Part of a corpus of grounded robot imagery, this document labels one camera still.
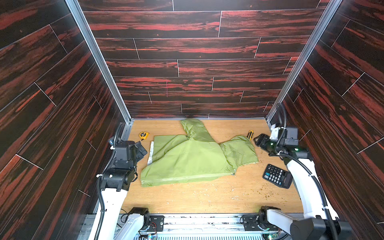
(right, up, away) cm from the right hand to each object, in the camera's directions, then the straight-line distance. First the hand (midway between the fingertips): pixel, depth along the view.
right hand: (261, 140), depth 77 cm
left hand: (-65, -4, -6) cm, 65 cm away
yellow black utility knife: (+6, +3, +31) cm, 31 cm away
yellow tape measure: (-72, +2, +31) cm, 78 cm away
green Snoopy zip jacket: (-34, -9, +15) cm, 38 cm away
